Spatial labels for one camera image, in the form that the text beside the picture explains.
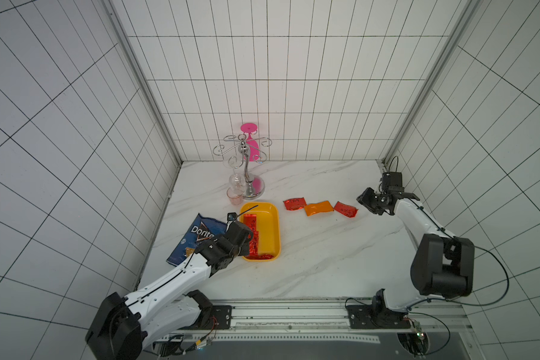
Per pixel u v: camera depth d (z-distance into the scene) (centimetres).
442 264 44
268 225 93
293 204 101
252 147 88
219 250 59
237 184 93
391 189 70
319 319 74
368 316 73
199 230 91
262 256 81
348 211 98
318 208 101
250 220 92
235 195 97
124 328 38
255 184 118
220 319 73
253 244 85
